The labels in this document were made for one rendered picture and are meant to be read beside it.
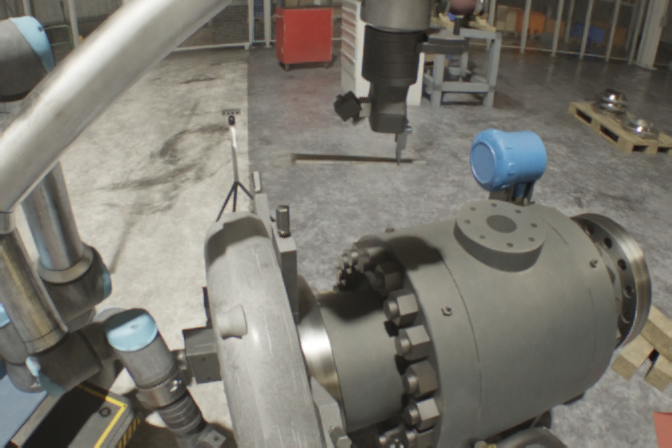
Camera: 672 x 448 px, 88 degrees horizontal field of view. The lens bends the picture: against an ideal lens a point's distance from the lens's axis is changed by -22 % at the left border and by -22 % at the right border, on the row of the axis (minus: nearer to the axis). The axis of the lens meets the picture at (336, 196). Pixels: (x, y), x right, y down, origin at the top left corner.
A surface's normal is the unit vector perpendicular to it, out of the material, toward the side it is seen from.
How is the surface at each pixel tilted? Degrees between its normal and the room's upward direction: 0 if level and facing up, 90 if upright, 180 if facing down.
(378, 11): 93
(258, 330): 26
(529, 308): 37
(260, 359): 33
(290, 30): 90
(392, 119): 94
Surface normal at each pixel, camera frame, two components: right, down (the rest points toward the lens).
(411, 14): 0.26, 0.55
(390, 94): 0.03, 0.71
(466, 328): 0.20, -0.40
